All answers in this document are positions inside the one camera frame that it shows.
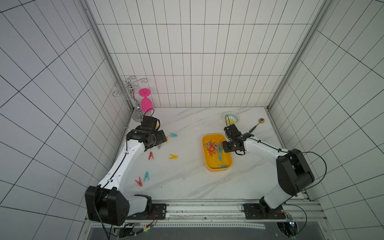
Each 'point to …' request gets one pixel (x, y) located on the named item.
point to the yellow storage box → (216, 159)
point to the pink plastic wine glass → (146, 103)
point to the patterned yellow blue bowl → (230, 118)
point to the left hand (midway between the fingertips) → (155, 143)
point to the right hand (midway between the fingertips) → (221, 146)
